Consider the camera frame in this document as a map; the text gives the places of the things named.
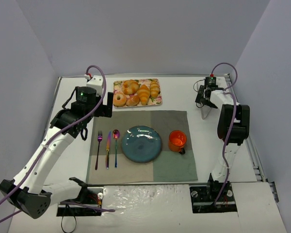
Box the large striped croissant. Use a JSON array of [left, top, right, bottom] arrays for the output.
[[137, 84, 150, 105]]

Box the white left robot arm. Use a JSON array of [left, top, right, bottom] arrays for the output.
[[0, 86, 113, 219]]

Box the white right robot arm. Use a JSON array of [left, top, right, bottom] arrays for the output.
[[195, 74, 250, 194]]

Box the twisted round bread roll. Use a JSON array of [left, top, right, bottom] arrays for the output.
[[123, 80, 139, 95]]

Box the iridescent fork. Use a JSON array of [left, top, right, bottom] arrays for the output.
[[95, 131, 103, 170]]

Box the iridescent spoon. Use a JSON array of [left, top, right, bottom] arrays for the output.
[[113, 129, 120, 168]]

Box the brown oval bun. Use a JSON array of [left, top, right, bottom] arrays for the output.
[[126, 95, 140, 106]]

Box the floral rectangular tray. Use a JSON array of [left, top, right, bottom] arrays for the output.
[[113, 78, 162, 108]]

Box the iridescent knife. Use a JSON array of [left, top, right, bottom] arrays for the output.
[[105, 132, 111, 169]]

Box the orange enamel mug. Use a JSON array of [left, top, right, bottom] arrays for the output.
[[168, 130, 187, 155]]

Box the blue ceramic plate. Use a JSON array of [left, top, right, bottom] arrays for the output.
[[121, 126, 162, 164]]

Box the small striped croissant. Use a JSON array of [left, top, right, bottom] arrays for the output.
[[150, 81, 160, 99]]

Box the grey patchwork placemat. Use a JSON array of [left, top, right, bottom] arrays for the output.
[[86, 110, 198, 185]]

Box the ring bagel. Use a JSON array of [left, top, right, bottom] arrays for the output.
[[113, 92, 127, 107]]

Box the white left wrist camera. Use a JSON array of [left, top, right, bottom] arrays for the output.
[[85, 74, 103, 96]]

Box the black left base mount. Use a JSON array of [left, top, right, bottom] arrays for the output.
[[56, 186, 104, 217]]

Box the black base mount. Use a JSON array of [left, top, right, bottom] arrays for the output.
[[189, 182, 237, 214], [56, 186, 104, 217]]

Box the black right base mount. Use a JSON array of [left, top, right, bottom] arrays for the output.
[[189, 182, 237, 214]]

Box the aluminium rail frame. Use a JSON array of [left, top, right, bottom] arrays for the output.
[[224, 73, 280, 203]]

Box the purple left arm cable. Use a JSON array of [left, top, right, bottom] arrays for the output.
[[0, 65, 116, 225]]

